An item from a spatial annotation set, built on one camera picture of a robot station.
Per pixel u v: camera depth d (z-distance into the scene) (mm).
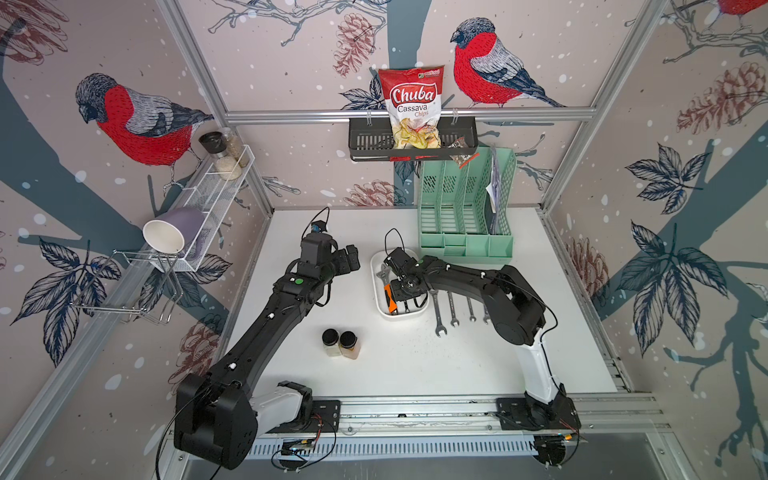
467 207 1225
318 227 715
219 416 385
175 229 607
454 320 904
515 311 535
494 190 882
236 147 856
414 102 815
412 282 711
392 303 925
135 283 579
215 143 778
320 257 620
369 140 950
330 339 777
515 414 730
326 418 728
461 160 899
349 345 762
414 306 835
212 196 819
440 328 880
